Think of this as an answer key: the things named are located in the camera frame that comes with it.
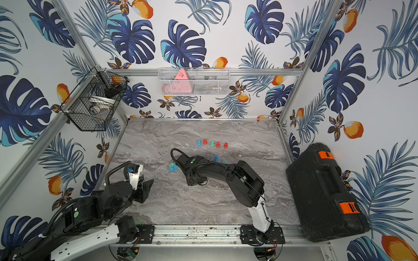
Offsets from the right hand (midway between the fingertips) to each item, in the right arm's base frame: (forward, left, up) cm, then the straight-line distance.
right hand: (196, 181), depth 91 cm
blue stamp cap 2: (+8, +16, -1) cm, 18 cm away
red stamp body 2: (+25, -18, +1) cm, 31 cm away
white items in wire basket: (+23, +47, +35) cm, 63 cm away
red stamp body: (+25, -13, +1) cm, 28 cm away
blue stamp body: (+26, 0, +2) cm, 26 cm away
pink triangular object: (+40, +9, +35) cm, 55 cm away
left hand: (-10, +17, +24) cm, 31 cm away
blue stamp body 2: (+15, -11, +1) cm, 19 cm away
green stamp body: (+26, -9, +2) cm, 27 cm away
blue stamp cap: (+9, +13, 0) cm, 16 cm away
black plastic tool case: (-19, -54, +18) cm, 60 cm away
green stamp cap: (+11, +15, 0) cm, 19 cm away
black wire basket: (+43, +57, +35) cm, 79 cm away
